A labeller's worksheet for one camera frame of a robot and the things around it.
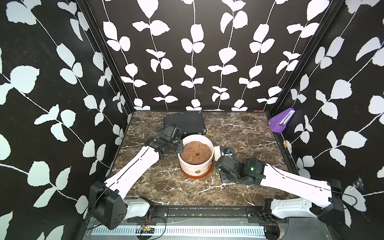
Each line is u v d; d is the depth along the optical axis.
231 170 0.52
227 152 0.66
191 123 1.07
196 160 0.82
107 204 0.38
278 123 1.06
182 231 0.70
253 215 0.73
